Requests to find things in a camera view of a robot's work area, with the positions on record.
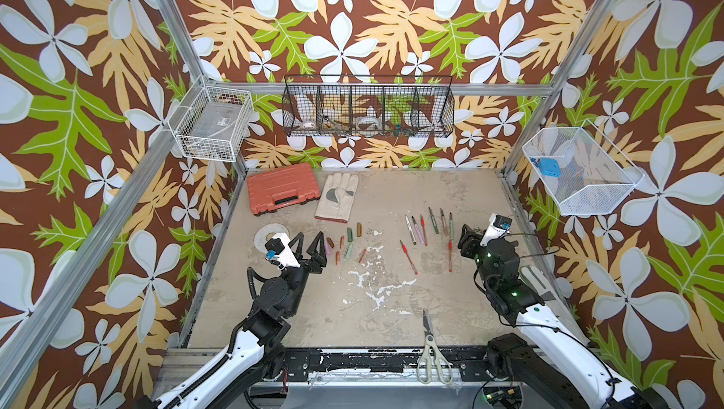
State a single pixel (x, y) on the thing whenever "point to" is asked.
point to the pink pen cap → (327, 249)
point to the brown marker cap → (331, 243)
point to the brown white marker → (413, 237)
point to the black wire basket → (368, 106)
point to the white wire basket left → (212, 122)
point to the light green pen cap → (349, 250)
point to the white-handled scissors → (424, 371)
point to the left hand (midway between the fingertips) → (312, 232)
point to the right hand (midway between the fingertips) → (470, 227)
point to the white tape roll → (266, 233)
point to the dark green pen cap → (350, 235)
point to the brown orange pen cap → (359, 230)
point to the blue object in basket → (549, 167)
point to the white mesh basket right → (595, 174)
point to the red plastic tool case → (281, 187)
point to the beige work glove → (336, 196)
